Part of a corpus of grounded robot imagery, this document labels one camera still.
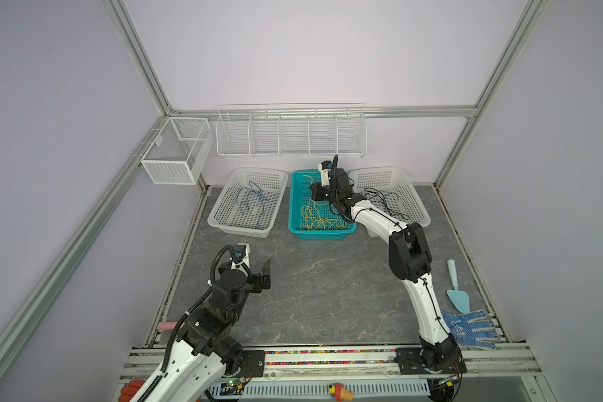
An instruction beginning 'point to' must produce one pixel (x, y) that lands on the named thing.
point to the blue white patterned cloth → (461, 329)
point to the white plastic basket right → (389, 188)
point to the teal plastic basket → (299, 194)
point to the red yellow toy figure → (338, 393)
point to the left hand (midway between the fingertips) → (254, 263)
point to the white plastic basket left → (251, 203)
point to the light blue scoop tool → (458, 296)
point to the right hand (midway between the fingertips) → (310, 186)
